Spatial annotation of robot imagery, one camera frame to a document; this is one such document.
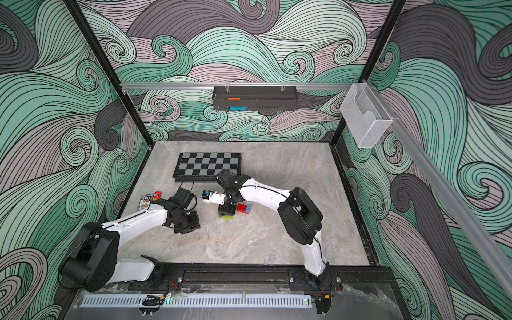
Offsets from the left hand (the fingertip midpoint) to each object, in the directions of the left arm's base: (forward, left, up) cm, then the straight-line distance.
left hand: (198, 226), depth 86 cm
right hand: (+7, -12, +4) cm, 15 cm away
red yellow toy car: (+15, +23, +1) cm, 27 cm away
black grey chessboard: (+31, +3, +3) cm, 31 cm away
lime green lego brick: (+5, -12, -1) cm, 13 cm away
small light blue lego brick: (+8, -22, +2) cm, 23 cm away
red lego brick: (+8, -19, +2) cm, 20 cm away
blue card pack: (+11, +28, +1) cm, 30 cm away
